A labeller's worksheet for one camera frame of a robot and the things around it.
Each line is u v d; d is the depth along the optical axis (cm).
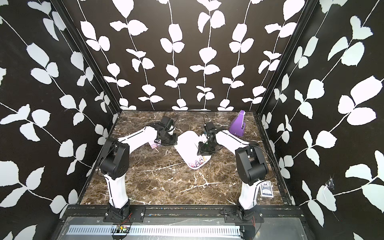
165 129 77
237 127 98
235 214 73
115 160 51
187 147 93
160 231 70
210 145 78
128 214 72
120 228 70
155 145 100
